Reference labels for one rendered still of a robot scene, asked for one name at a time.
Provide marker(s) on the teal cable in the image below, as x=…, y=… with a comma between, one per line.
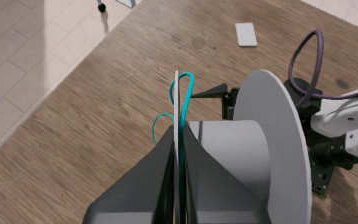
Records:
x=180, y=141

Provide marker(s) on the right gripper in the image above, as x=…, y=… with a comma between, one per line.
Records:
x=228, y=103

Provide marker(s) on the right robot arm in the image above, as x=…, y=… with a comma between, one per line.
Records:
x=336, y=117

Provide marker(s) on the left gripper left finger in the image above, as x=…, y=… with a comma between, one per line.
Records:
x=139, y=196

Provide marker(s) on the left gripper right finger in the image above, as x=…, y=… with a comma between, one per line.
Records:
x=213, y=195

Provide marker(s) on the grey cable reel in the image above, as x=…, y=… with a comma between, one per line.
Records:
x=264, y=147

